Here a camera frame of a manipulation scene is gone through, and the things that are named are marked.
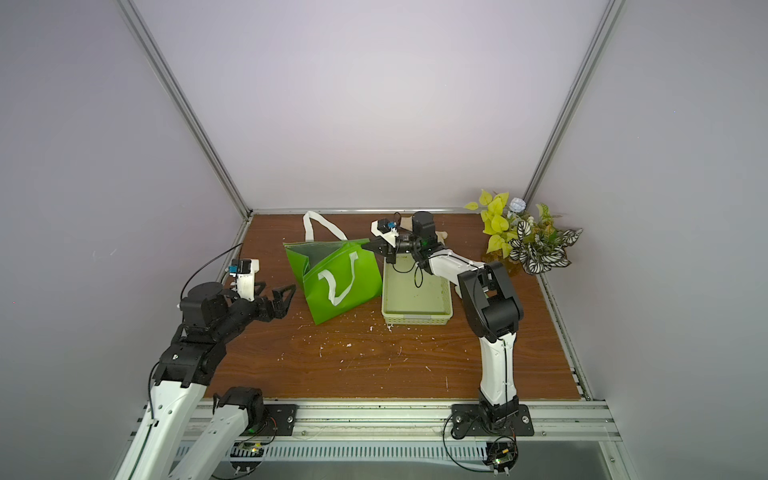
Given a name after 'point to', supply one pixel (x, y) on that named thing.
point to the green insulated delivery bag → (338, 275)
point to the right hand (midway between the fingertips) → (366, 238)
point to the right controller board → (502, 456)
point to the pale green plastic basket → (411, 295)
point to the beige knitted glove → (406, 222)
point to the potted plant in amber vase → (532, 242)
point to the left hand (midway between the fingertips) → (282, 283)
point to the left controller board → (246, 457)
